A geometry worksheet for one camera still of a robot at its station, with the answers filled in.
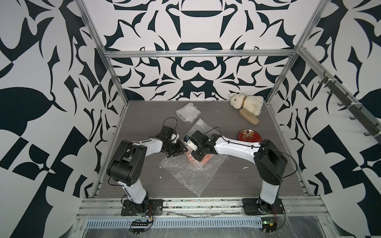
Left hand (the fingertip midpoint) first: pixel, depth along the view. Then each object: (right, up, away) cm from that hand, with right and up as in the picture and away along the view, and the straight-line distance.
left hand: (185, 148), depth 93 cm
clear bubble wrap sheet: (+6, -14, -10) cm, 18 cm away
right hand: (+6, -1, -4) cm, 7 cm away
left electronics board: (-20, -33, -20) cm, 44 cm away
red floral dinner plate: (+43, +7, +9) cm, 45 cm away
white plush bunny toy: (+48, +28, +14) cm, 58 cm away
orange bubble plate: (+12, -6, -5) cm, 14 cm away
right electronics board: (+41, -31, -22) cm, 55 cm away
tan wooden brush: (+45, +20, +15) cm, 52 cm away
